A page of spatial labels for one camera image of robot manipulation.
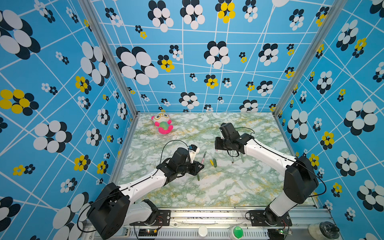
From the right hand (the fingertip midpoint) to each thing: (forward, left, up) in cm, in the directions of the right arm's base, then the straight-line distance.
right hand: (215, 143), depth 88 cm
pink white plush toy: (+24, +37, -5) cm, 45 cm away
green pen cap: (-6, 0, -12) cm, 13 cm away
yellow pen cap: (-6, +2, -12) cm, 14 cm away
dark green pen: (-15, +11, -12) cm, 22 cm away
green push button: (-43, -6, -3) cm, 43 cm away
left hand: (-14, +7, -1) cm, 15 cm away
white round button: (-43, +8, -4) cm, 44 cm away
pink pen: (-10, +8, +1) cm, 13 cm away
